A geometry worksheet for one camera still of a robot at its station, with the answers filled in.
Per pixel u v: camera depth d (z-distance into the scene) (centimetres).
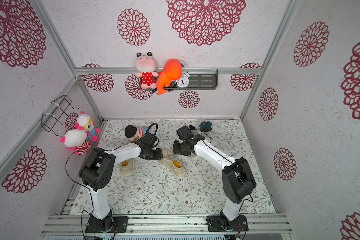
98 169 51
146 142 79
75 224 75
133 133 103
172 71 83
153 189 85
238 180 46
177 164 92
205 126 108
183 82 90
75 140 85
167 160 91
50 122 72
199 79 94
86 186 53
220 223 66
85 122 93
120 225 73
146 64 82
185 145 63
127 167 87
